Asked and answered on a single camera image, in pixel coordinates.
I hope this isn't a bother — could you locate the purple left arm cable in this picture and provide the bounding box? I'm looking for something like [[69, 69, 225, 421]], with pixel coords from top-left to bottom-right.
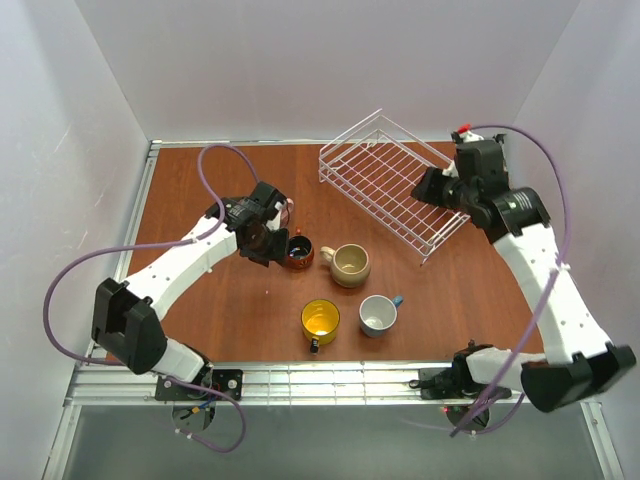
[[42, 144, 266, 454]]

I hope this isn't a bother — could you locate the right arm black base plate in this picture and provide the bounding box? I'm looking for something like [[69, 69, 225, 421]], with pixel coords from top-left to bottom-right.
[[408, 366, 478, 400]]

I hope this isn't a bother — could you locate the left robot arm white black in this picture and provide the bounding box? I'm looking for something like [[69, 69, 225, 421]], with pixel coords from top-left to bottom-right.
[[91, 182, 289, 386]]

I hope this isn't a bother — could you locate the dark brown glazed mug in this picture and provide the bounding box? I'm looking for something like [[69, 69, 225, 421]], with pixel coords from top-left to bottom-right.
[[285, 228, 315, 270]]

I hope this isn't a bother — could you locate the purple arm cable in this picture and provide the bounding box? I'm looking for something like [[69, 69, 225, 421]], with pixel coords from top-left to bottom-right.
[[42, 144, 266, 454], [449, 123, 574, 439]]

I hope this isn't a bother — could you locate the beige round ceramic mug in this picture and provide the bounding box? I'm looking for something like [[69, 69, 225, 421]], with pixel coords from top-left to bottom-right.
[[320, 244, 371, 289]]

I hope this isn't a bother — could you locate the yellow enamel mug black handle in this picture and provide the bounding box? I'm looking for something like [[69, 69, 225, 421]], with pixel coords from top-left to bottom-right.
[[301, 299, 341, 354]]

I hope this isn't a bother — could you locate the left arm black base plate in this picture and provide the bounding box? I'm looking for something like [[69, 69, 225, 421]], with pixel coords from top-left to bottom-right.
[[154, 368, 244, 402]]

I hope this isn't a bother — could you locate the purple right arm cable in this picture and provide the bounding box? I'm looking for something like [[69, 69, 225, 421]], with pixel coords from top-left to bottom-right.
[[449, 123, 574, 439]]

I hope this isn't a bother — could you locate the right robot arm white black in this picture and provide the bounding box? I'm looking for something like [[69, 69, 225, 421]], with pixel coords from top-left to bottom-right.
[[411, 136, 637, 413]]

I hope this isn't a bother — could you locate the aluminium frame rail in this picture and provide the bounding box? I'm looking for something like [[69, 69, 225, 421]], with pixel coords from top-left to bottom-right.
[[63, 362, 600, 407]]

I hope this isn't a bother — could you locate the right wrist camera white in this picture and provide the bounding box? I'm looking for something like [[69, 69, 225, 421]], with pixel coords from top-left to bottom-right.
[[450, 123, 484, 145]]

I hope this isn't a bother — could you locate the white faceted mug pink handle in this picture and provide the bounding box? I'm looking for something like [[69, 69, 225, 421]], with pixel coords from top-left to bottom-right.
[[280, 198, 294, 228]]

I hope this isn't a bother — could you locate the white wire dish rack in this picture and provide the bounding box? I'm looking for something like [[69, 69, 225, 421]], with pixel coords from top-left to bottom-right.
[[318, 109, 467, 262]]

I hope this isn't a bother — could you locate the white mug blue handle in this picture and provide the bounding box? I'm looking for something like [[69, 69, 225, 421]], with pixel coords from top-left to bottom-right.
[[359, 295, 404, 338]]

